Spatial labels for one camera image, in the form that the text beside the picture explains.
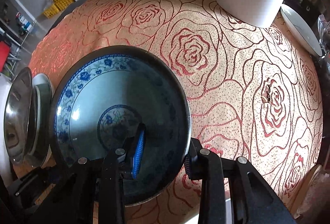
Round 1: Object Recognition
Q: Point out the blue floral porcelain bowl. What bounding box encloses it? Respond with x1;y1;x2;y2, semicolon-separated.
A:
48;45;191;206

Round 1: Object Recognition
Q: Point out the white plate at right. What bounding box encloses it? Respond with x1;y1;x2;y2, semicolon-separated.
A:
280;4;323;57

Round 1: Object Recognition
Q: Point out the red folding chair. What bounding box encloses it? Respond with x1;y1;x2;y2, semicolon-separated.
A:
0;41;10;72

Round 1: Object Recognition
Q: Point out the rose pattern tablecloth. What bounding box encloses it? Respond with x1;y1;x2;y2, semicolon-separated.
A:
29;0;323;213

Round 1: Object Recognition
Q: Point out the stainless steel bowl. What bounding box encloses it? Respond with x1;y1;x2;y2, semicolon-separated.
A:
3;67;32;165

